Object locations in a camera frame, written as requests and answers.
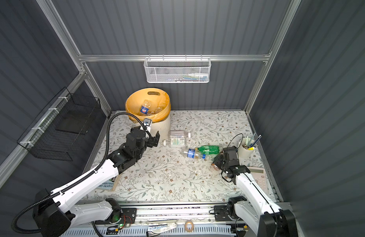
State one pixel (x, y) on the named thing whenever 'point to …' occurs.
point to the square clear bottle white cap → (178, 134)
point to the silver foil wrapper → (157, 229)
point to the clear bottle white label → (176, 142)
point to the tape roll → (192, 226)
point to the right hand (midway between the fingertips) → (219, 159)
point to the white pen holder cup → (246, 148)
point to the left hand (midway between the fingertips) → (150, 130)
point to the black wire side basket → (59, 131)
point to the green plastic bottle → (209, 149)
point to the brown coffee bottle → (215, 167)
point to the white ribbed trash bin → (163, 127)
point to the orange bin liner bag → (153, 103)
